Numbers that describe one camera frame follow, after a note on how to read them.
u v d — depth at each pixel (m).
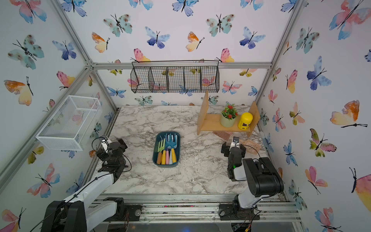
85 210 0.43
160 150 0.95
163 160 0.89
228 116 0.91
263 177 0.47
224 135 1.04
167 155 0.91
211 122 1.05
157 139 0.96
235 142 0.79
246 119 0.91
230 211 0.73
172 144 0.95
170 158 0.89
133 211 0.74
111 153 0.64
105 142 0.69
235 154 0.74
